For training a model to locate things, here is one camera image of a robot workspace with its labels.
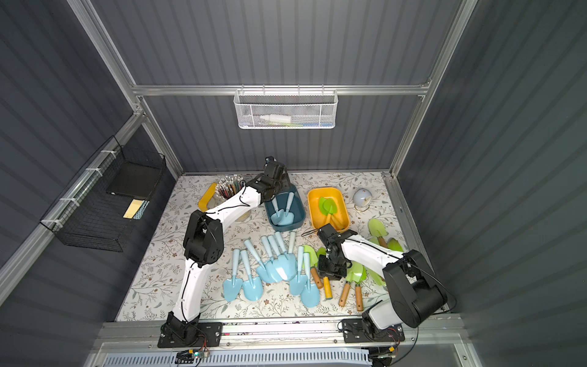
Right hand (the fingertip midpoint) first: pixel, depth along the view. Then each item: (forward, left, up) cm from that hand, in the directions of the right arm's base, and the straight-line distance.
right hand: (324, 278), depth 84 cm
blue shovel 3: (+27, +15, 0) cm, 31 cm away
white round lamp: (+34, -19, +5) cm, 39 cm away
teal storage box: (+32, +11, 0) cm, 34 cm away
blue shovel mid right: (-1, +10, -1) cm, 10 cm away
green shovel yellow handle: (+12, 0, -2) cm, 12 cm away
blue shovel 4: (+27, +20, 0) cm, 34 cm away
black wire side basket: (+13, +75, +24) cm, 80 cm away
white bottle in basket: (+56, +19, +32) cm, 67 cm away
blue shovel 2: (-4, +26, +1) cm, 26 cm away
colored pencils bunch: (+32, +39, +16) cm, 53 cm away
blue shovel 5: (-6, +5, -1) cm, 8 cm away
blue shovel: (-3, +34, -2) cm, 34 cm away
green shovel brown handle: (+6, +4, -1) cm, 7 cm away
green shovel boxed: (+25, -3, +2) cm, 26 cm away
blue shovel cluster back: (+5, +15, +1) cm, 15 cm away
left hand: (+37, +15, +14) cm, 43 cm away
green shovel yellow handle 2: (+33, -4, 0) cm, 33 cm away
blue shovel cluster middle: (+4, +20, +1) cm, 21 cm away
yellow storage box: (+27, +1, -1) cm, 27 cm away
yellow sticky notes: (+14, +64, +24) cm, 70 cm away
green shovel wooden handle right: (+1, -14, +1) cm, 14 cm away
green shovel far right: (+22, -25, -2) cm, 33 cm away
